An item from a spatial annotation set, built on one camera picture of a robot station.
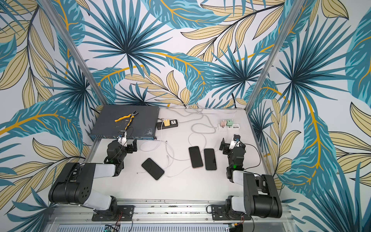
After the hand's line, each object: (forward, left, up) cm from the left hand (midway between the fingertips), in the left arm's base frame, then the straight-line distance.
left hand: (128, 139), depth 92 cm
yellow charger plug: (+16, -23, -2) cm, 28 cm away
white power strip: (+16, -73, -5) cm, 74 cm away
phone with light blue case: (-8, -53, -9) cm, 54 cm away
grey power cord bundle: (+14, -52, -8) cm, 54 cm away
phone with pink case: (-8, -43, -7) cm, 44 cm away
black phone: (-16, -17, -8) cm, 24 cm away
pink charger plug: (+16, -63, -1) cm, 65 cm away
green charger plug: (+16, -68, -1) cm, 70 cm away
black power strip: (+18, -27, -5) cm, 33 cm away
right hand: (-1, -59, +4) cm, 60 cm away
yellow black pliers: (+21, +4, -1) cm, 21 cm away
